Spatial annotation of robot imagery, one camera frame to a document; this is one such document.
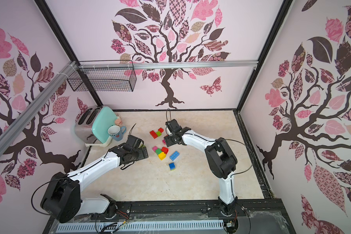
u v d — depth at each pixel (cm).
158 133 104
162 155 92
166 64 93
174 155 92
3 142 51
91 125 88
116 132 95
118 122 100
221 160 50
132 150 66
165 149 95
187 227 70
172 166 87
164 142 98
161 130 107
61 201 41
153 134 104
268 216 72
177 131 72
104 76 94
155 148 96
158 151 94
